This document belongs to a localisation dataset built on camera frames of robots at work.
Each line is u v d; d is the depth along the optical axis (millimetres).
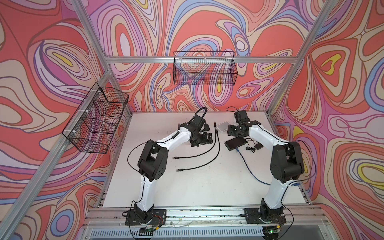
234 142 1006
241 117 752
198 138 801
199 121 754
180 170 888
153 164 518
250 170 885
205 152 959
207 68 959
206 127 1100
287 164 506
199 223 730
